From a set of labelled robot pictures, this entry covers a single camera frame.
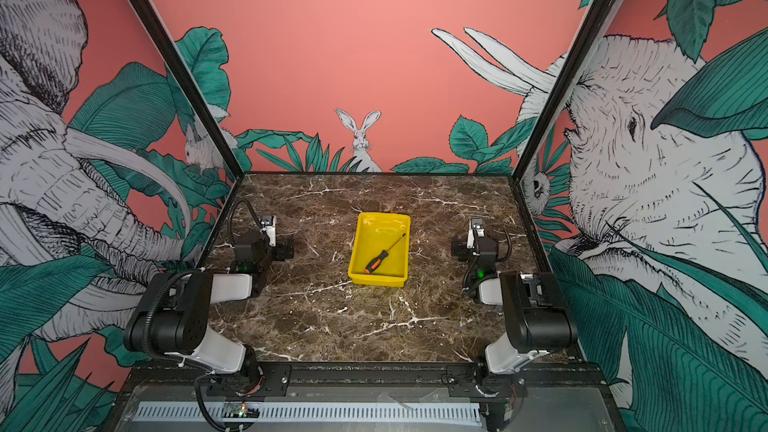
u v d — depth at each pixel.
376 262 0.93
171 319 0.45
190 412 0.70
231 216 1.07
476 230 0.80
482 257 0.71
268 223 0.82
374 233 1.09
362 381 0.75
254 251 0.74
